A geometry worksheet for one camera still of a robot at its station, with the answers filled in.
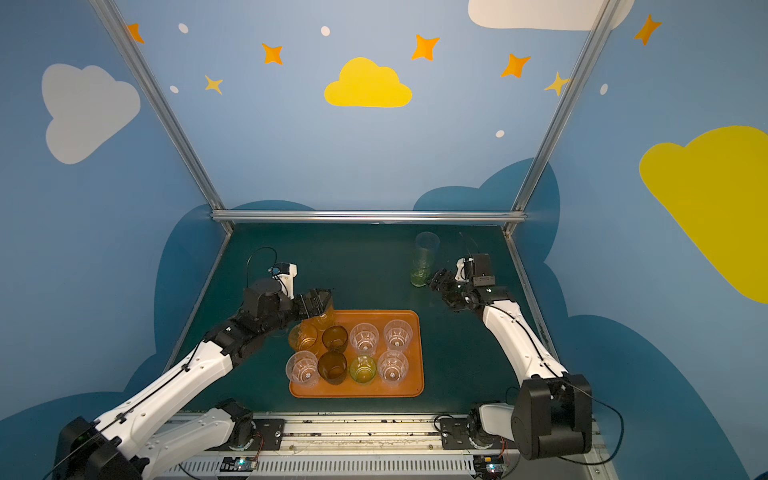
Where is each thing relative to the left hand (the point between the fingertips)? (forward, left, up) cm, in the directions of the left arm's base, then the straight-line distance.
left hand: (324, 295), depth 78 cm
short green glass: (-13, -10, -18) cm, 25 cm away
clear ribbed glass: (-4, -10, -18) cm, 21 cm away
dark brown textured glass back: (-5, -1, -17) cm, 18 cm away
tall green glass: (+22, -28, -16) cm, 39 cm away
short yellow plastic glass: (-4, +8, -17) cm, 19 cm away
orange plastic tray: (-17, -25, -19) cm, 36 cm away
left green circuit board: (-36, +18, -20) cm, 45 cm away
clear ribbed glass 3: (-3, -20, -16) cm, 26 cm away
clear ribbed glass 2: (-12, -19, -19) cm, 30 cm away
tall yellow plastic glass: (+1, +2, -17) cm, 17 cm away
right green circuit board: (-35, -42, -20) cm, 59 cm away
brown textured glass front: (-13, -2, -17) cm, 21 cm away
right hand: (+6, -31, -3) cm, 32 cm away
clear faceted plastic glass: (-13, +7, -18) cm, 24 cm away
